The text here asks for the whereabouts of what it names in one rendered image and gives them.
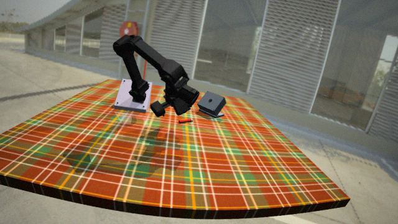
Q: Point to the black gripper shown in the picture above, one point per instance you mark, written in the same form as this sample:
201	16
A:
159	109

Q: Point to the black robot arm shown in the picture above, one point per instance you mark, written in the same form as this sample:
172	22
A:
169	70

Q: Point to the dark grey sloped panel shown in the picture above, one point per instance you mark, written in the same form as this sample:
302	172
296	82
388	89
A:
211	104

